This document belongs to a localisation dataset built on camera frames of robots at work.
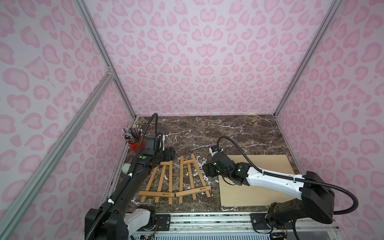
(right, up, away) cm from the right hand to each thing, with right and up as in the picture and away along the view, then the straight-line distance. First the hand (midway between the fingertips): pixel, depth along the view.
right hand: (208, 166), depth 83 cm
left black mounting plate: (-22, -25, -9) cm, 35 cm away
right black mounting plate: (+25, -25, -9) cm, 36 cm away
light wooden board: (+14, -16, 0) cm, 21 cm away
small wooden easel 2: (-8, -12, -3) cm, 15 cm away
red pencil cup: (-44, +10, +10) cm, 46 cm away
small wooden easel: (-20, -14, -4) cm, 24 cm away
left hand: (-21, +9, +1) cm, 23 cm away
